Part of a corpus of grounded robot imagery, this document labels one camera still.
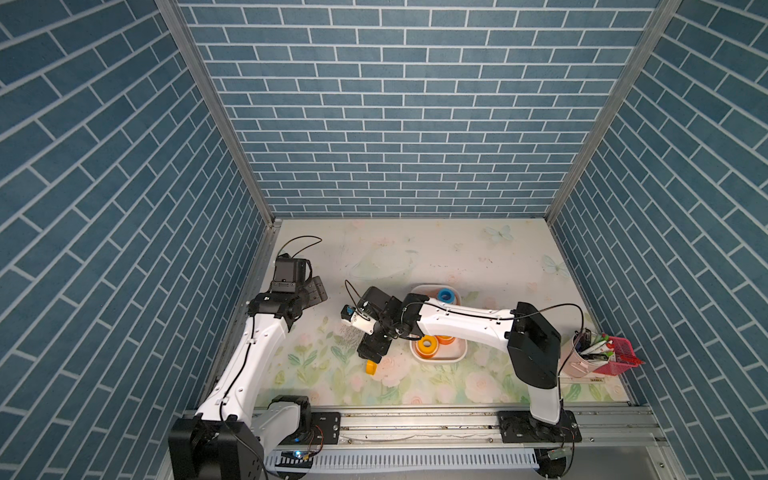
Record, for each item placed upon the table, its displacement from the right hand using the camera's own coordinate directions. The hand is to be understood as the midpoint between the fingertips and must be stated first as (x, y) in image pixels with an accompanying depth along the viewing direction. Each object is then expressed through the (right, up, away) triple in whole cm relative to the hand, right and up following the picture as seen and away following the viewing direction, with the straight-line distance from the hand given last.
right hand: (369, 340), depth 81 cm
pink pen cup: (+54, -5, -4) cm, 55 cm away
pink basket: (+68, -3, -4) cm, 68 cm away
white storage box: (+22, -5, +4) cm, 23 cm away
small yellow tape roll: (+1, -7, -1) cm, 7 cm away
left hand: (-15, +14, +1) cm, 20 cm away
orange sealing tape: (+16, -4, +3) cm, 17 cm away
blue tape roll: (+23, +10, +11) cm, 28 cm away
